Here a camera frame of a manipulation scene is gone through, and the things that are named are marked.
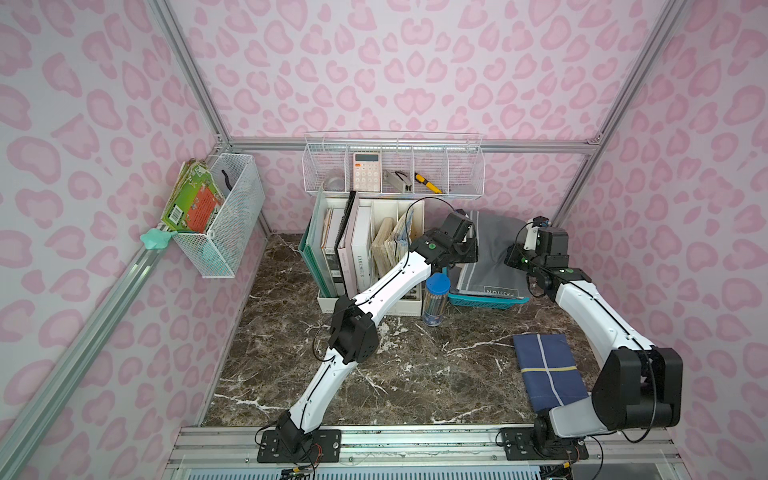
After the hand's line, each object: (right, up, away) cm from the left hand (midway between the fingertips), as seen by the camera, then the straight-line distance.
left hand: (475, 243), depth 87 cm
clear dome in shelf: (-43, +19, +8) cm, 47 cm away
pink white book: (-34, -2, -4) cm, 35 cm away
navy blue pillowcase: (+20, -36, -3) cm, 41 cm away
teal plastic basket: (+2, -18, +7) cm, 20 cm away
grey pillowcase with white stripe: (+5, -9, +1) cm, 10 cm away
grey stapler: (-22, +21, +10) cm, 32 cm away
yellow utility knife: (-12, +20, +11) cm, 26 cm away
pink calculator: (-32, +23, +8) cm, 41 cm away
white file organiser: (-18, -20, +11) cm, 29 cm away
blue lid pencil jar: (-11, -13, +1) cm, 17 cm away
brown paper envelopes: (-25, -1, -4) cm, 25 cm away
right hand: (+9, 0, -1) cm, 9 cm away
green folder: (-44, -2, -9) cm, 45 cm away
